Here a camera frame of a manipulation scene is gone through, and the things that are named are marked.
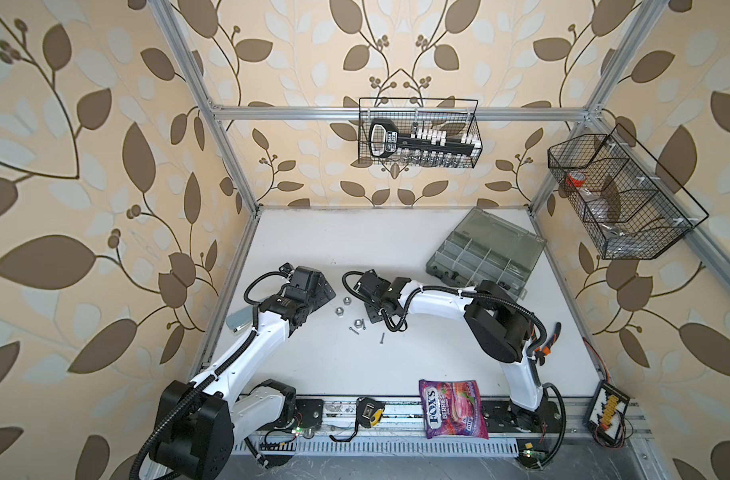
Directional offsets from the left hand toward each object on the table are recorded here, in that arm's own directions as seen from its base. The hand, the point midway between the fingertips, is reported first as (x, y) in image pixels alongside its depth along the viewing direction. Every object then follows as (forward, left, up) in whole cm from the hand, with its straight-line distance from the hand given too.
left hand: (320, 292), depth 85 cm
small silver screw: (-10, -18, -11) cm, 23 cm away
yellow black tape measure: (-29, -15, -8) cm, 34 cm away
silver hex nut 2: (-1, -4, -11) cm, 12 cm away
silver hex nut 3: (-4, -11, -11) cm, 16 cm away
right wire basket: (+13, -79, +24) cm, 83 cm away
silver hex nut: (+2, -7, -10) cm, 12 cm away
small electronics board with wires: (-27, -74, -8) cm, 79 cm away
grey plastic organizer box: (+24, -54, -8) cm, 60 cm away
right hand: (-1, -17, -11) cm, 20 cm away
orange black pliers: (-11, -65, -10) cm, 67 cm away
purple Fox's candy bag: (-27, -36, -8) cm, 46 cm away
